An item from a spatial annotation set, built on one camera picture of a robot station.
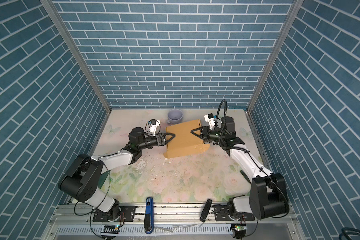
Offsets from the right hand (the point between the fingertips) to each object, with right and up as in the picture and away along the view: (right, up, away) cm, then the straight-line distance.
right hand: (191, 131), depth 77 cm
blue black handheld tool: (-21, -41, -6) cm, 46 cm away
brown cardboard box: (-3, -6, -3) cm, 7 cm away
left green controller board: (-40, -48, -5) cm, 62 cm away
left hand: (-11, -3, +4) cm, 12 cm away
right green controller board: (+24, -48, -3) cm, 53 cm away
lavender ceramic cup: (-12, +10, +35) cm, 38 cm away
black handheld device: (+7, -40, -2) cm, 41 cm away
